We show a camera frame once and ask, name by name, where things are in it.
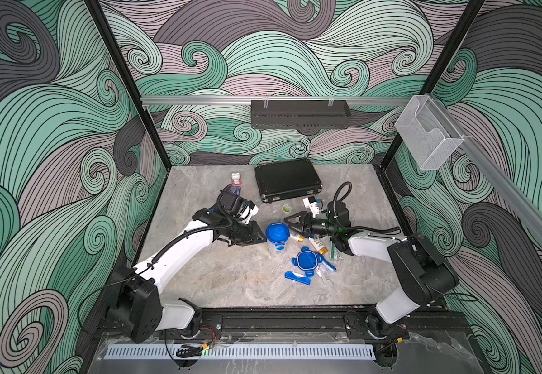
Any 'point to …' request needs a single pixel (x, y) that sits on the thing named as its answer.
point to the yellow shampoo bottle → (318, 246)
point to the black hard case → (283, 181)
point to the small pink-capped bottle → (236, 179)
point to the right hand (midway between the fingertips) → (284, 226)
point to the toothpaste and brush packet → (324, 266)
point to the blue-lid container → (277, 234)
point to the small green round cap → (286, 208)
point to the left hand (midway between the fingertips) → (264, 238)
